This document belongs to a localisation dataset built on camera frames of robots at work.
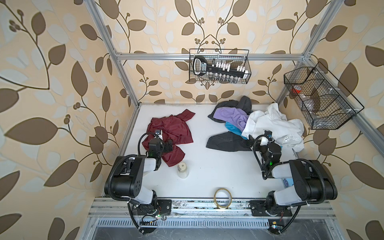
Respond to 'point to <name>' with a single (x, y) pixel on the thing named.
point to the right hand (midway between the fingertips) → (258, 137)
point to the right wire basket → (324, 103)
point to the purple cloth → (235, 117)
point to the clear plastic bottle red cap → (297, 91)
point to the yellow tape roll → (230, 201)
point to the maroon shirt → (175, 128)
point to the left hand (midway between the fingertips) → (163, 138)
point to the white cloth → (287, 133)
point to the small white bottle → (182, 171)
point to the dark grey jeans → (231, 141)
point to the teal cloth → (233, 129)
